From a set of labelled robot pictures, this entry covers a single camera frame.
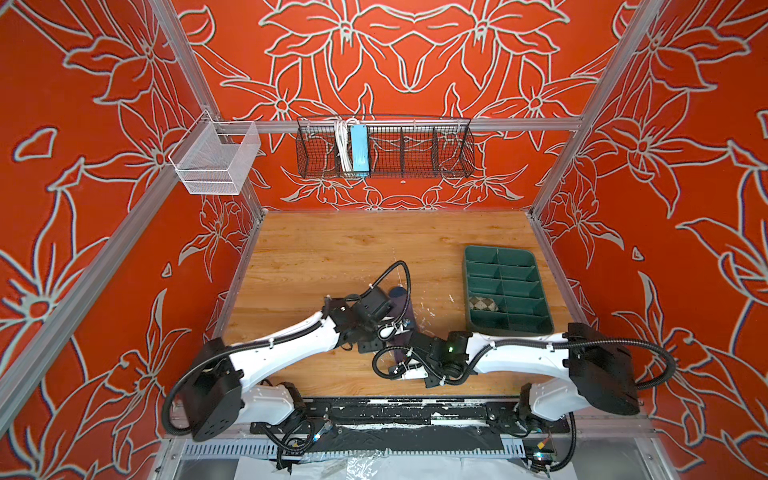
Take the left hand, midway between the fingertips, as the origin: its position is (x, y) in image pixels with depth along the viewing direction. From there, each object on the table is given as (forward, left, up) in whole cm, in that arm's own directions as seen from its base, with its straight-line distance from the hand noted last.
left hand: (381, 327), depth 80 cm
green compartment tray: (+25, -44, -9) cm, 51 cm away
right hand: (-6, -10, -8) cm, 15 cm away
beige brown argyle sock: (+10, -30, -2) cm, 32 cm away
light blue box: (+44, +9, +25) cm, 52 cm away
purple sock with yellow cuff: (-3, -6, +13) cm, 14 cm away
